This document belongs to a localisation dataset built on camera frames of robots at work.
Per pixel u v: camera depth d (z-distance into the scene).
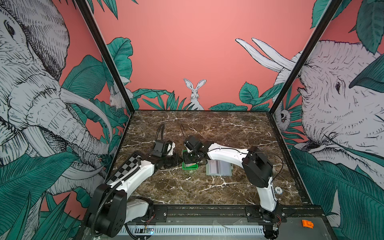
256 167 0.51
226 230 0.70
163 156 0.74
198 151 0.69
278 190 0.82
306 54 0.86
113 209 0.40
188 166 0.88
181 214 0.75
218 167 0.90
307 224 0.70
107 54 0.86
